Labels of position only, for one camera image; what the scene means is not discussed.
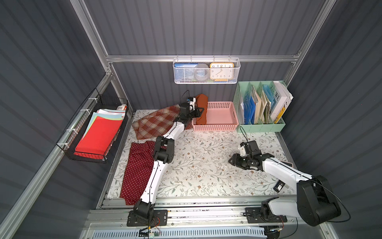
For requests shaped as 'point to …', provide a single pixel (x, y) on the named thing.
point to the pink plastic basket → (221, 116)
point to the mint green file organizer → (256, 103)
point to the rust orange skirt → (201, 101)
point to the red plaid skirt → (157, 122)
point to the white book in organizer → (286, 98)
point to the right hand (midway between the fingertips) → (235, 161)
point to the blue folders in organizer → (249, 110)
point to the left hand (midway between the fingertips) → (202, 108)
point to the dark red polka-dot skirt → (140, 161)
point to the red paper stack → (102, 129)
